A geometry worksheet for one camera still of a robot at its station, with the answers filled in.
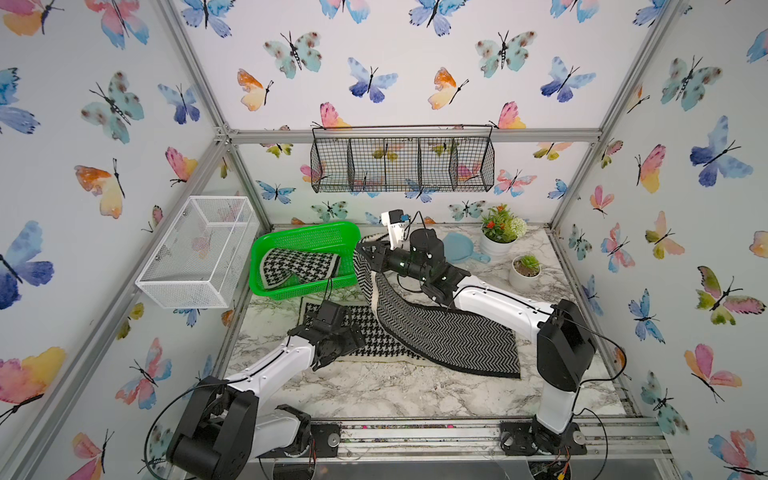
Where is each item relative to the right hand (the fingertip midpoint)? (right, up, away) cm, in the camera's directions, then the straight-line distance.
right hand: (357, 245), depth 72 cm
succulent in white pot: (+51, -8, +25) cm, 57 cm away
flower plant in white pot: (+43, +6, +26) cm, 51 cm away
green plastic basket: (-12, +4, +38) cm, 40 cm away
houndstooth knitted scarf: (+1, -17, +1) cm, 18 cm away
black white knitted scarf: (-28, -5, +21) cm, 35 cm away
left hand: (-2, -28, +16) cm, 32 cm away
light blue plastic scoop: (+33, 0, +42) cm, 53 cm away
